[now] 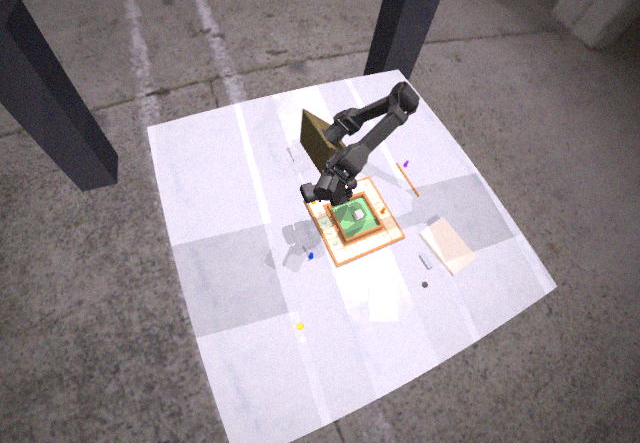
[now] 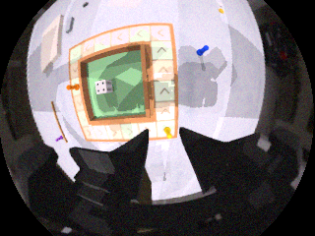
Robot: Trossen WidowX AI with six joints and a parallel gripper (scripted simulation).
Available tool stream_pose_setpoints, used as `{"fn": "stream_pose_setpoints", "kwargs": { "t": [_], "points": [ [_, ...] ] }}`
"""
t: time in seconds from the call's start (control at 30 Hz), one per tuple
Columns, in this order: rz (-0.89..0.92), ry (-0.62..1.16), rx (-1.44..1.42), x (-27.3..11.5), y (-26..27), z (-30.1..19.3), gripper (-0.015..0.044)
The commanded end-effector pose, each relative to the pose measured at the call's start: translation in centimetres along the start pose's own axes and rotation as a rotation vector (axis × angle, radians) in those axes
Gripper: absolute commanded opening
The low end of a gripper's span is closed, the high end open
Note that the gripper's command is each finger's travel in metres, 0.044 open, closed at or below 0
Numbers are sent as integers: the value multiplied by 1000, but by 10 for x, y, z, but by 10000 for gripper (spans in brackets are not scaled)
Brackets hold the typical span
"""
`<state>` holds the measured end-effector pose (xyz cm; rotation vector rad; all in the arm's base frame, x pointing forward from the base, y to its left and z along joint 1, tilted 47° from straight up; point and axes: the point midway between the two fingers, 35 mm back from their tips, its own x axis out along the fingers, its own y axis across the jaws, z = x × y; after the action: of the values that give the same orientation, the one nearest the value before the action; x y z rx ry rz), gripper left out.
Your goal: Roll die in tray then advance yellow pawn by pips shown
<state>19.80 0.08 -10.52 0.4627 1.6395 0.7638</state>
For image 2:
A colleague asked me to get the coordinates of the yellow pawn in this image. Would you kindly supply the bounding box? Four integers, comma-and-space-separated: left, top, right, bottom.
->
164, 126, 172, 139

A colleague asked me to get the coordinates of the blue pawn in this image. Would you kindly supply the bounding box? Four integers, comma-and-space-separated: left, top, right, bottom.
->
197, 46, 209, 56

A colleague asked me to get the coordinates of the white die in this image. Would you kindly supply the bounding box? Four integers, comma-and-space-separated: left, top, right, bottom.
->
94, 80, 113, 94

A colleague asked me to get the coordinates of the square wooden game board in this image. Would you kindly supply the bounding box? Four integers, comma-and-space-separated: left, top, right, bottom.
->
68, 23, 178, 143

